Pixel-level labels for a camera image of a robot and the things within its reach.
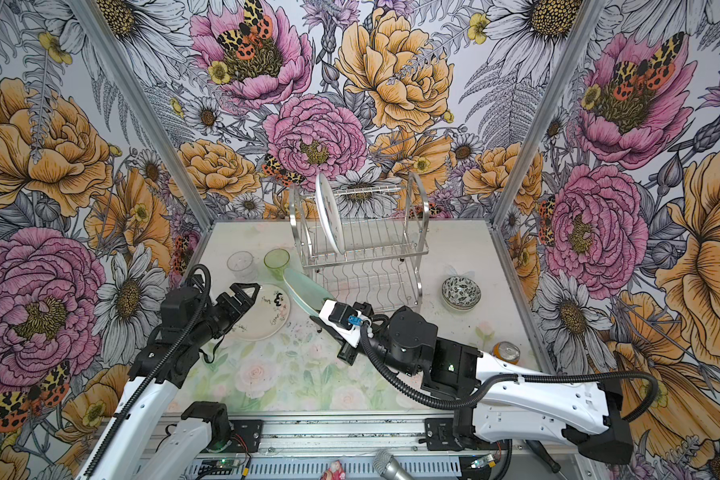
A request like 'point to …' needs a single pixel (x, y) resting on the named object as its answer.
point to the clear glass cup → (243, 267)
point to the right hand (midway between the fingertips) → (317, 322)
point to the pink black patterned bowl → (461, 294)
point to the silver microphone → (389, 466)
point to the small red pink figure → (335, 472)
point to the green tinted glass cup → (275, 260)
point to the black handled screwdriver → (539, 449)
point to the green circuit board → (217, 467)
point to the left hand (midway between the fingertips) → (252, 305)
